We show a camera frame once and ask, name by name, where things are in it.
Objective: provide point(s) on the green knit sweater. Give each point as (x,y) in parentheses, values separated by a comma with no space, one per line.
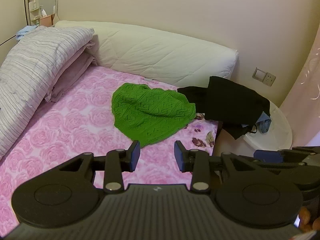
(150,112)

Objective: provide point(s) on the grey striped duvet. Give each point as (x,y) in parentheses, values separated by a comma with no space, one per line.
(32,65)

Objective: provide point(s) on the white quilted headboard cushion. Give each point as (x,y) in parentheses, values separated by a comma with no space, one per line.
(162,52)

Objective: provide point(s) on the blue grey garment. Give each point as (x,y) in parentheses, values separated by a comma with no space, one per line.
(265,125)

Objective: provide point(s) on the wall switch plate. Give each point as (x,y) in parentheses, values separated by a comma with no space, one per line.
(258,74)

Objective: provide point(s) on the person's right hand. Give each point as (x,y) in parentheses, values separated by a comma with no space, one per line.
(305,220)

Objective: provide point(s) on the wall socket plate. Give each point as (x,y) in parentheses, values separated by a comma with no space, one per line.
(270,79)

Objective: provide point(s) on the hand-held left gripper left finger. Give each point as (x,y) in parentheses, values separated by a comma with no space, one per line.
(134,156)

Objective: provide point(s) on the tissue box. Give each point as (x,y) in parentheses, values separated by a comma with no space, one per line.
(46,20)

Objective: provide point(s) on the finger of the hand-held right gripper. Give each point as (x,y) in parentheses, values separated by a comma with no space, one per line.
(267,155)
(306,149)

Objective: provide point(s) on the folded pale pink bedding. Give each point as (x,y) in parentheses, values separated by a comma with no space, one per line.
(72,72)

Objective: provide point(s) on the pink rose print blanket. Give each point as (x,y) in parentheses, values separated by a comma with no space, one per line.
(75,130)

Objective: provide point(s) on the light blue cloth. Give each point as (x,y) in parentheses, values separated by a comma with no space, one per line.
(25,31)

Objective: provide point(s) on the pink patterned curtain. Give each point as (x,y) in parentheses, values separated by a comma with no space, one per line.
(307,92)

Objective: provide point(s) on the small white shelf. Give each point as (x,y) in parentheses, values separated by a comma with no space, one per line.
(35,12)

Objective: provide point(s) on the cream wardrobe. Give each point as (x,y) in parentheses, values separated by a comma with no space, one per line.
(10,12)

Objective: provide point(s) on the black garment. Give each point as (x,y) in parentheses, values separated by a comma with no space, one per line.
(230,100)

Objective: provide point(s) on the white round side table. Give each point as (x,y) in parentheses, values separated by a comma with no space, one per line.
(277,133)

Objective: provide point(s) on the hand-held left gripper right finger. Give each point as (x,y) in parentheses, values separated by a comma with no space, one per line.
(179,156)

